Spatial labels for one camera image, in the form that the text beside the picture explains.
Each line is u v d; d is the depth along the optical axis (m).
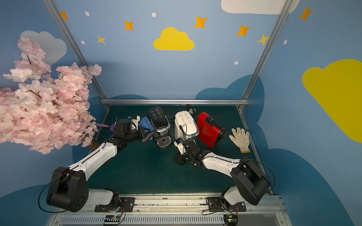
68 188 0.41
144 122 0.86
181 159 0.77
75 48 0.84
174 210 0.74
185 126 0.71
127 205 0.76
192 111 1.17
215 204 0.75
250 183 0.44
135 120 0.78
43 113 0.49
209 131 0.86
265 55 0.88
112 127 1.08
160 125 0.80
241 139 1.02
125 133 0.67
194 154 0.68
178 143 0.79
